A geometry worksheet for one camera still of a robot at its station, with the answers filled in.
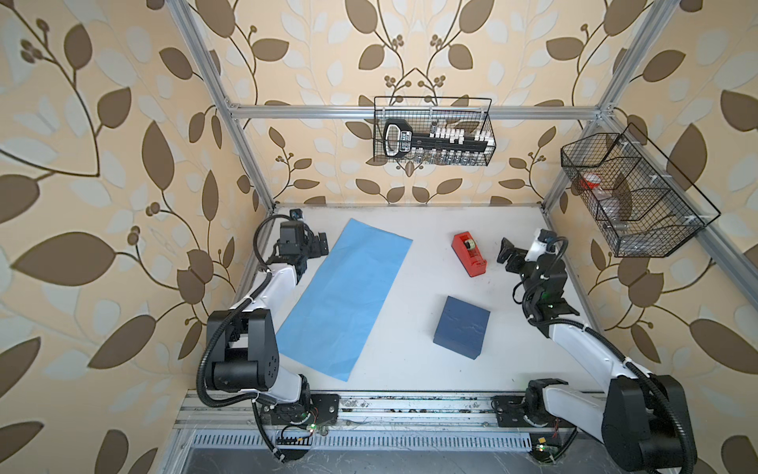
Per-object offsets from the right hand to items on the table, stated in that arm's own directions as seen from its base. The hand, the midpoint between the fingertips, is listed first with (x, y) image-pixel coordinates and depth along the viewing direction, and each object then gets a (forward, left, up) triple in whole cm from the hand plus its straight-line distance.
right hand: (519, 243), depth 84 cm
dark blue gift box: (-19, +18, -12) cm, 29 cm away
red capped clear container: (+11, -19, +13) cm, 26 cm away
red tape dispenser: (+7, +10, -14) cm, 19 cm away
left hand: (+8, +64, -2) cm, 65 cm away
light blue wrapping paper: (-13, +57, -21) cm, 62 cm away
